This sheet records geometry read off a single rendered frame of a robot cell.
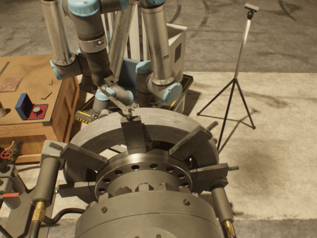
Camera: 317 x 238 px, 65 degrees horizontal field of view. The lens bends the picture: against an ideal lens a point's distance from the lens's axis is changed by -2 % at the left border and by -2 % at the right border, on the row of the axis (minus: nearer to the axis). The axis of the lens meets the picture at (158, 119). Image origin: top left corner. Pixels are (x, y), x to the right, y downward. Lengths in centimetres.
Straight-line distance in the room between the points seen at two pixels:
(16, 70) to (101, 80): 170
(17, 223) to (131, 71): 130
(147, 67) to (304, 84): 218
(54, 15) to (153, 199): 113
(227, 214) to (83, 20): 106
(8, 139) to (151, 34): 135
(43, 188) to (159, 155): 48
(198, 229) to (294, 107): 222
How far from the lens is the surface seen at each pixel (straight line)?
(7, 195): 156
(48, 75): 238
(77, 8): 83
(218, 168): 125
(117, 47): 137
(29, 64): 263
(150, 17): 126
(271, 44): 412
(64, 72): 184
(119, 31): 135
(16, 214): 208
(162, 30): 130
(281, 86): 319
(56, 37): 167
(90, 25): 84
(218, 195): 140
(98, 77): 94
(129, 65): 184
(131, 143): 102
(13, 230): 203
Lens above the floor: 165
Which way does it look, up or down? 43 degrees down
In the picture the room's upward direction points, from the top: straight up
